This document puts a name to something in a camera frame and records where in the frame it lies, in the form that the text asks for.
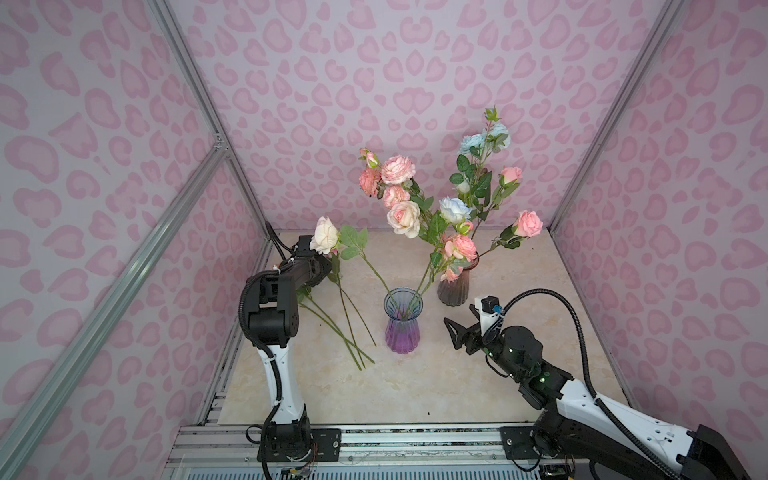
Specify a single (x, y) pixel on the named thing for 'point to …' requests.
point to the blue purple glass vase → (403, 306)
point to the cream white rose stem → (334, 276)
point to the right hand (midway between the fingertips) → (458, 314)
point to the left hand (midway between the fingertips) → (328, 264)
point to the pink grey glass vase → (455, 292)
